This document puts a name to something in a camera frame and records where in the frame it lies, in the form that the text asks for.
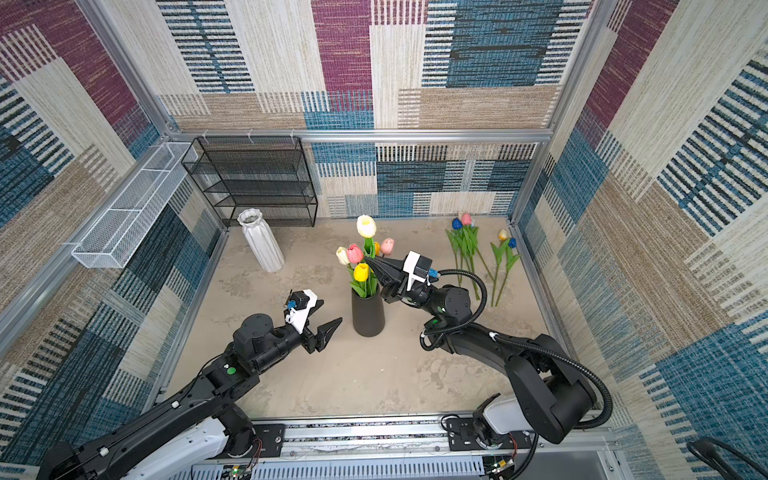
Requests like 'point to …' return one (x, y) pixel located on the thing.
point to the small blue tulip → (511, 259)
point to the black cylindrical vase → (368, 313)
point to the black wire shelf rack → (269, 174)
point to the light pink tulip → (387, 246)
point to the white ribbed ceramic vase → (260, 240)
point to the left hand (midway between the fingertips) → (331, 307)
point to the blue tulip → (457, 225)
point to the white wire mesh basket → (117, 235)
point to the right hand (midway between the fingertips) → (365, 258)
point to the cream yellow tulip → (498, 254)
